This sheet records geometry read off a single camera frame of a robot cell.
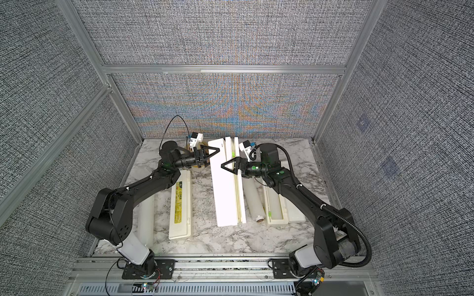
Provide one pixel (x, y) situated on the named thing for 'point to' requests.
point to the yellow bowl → (203, 165)
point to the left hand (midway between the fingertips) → (221, 154)
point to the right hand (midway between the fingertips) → (226, 164)
